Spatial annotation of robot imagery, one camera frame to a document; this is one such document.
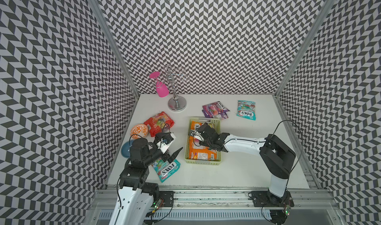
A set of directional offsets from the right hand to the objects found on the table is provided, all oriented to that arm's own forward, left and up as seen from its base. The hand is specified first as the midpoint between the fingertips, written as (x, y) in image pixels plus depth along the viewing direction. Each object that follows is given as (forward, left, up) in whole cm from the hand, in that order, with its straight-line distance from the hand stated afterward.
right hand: (206, 132), depth 91 cm
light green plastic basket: (+13, 0, -4) cm, 14 cm away
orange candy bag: (-13, 0, -3) cm, 13 cm away
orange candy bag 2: (+5, +7, +1) cm, 8 cm away
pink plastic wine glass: (+31, +30, +10) cm, 44 cm away
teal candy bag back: (+20, -30, -2) cm, 36 cm away
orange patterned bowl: (+3, +43, -2) cm, 43 cm away
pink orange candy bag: (-9, +7, +4) cm, 12 cm away
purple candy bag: (+20, -8, -2) cm, 21 cm away
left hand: (-13, +17, +14) cm, 25 cm away
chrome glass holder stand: (+28, +21, -5) cm, 36 cm away
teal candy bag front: (-21, +23, -3) cm, 31 cm away
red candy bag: (+7, +33, 0) cm, 34 cm away
